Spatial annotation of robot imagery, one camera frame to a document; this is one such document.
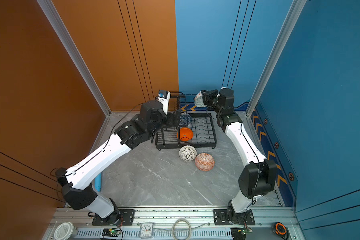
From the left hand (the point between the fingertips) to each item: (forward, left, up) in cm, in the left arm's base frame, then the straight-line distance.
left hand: (172, 107), depth 67 cm
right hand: (+13, -12, 0) cm, 18 cm away
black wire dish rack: (+17, -14, -37) cm, 43 cm away
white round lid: (-44, +47, -35) cm, 73 cm away
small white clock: (-43, +11, -38) cm, 58 cm away
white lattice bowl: (-3, -8, -37) cm, 38 cm away
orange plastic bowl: (+10, -6, -34) cm, 36 cm away
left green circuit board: (-44, +29, -41) cm, 66 cm away
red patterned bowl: (-7, -18, -38) cm, 43 cm away
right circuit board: (-42, -35, -39) cm, 67 cm away
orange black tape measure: (-42, -50, -37) cm, 75 cm away
